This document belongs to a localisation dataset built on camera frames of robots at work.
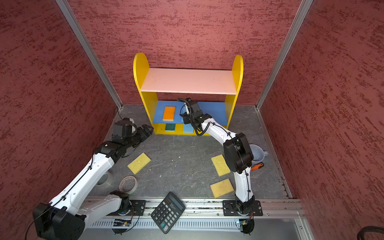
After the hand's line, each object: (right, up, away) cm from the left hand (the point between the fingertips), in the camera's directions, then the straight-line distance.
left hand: (149, 134), depth 79 cm
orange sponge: (+8, +12, +15) cm, 20 cm away
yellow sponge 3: (+39, -29, 0) cm, 49 cm away
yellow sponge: (-9, -19, +9) cm, 23 cm away
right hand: (+19, +10, +15) cm, 26 cm away
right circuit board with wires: (+50, -44, -8) cm, 67 cm away
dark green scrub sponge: (+7, +2, +25) cm, 26 cm away
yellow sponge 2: (+40, -20, +9) cm, 46 cm away
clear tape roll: (-13, -29, +3) cm, 32 cm away
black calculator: (+12, -37, -8) cm, 40 cm away
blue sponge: (+20, +2, +24) cm, 31 cm away
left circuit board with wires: (-12, -43, -7) cm, 45 cm away
